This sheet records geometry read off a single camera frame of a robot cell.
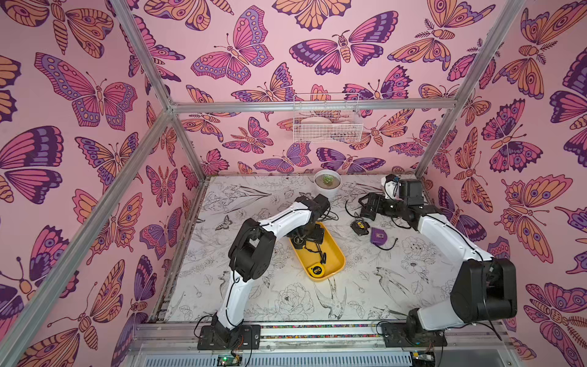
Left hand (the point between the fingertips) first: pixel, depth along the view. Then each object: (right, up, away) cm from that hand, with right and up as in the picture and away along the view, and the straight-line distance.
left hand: (311, 238), depth 94 cm
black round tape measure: (-5, -1, -1) cm, 5 cm away
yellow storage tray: (+9, -8, -4) cm, 13 cm away
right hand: (+20, +15, -7) cm, 26 cm away
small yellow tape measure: (+2, -11, -8) cm, 13 cm away
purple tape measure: (+28, 0, +1) cm, 28 cm away
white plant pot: (+8, +24, +9) cm, 26 cm away
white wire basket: (+7, +49, +1) cm, 50 cm away
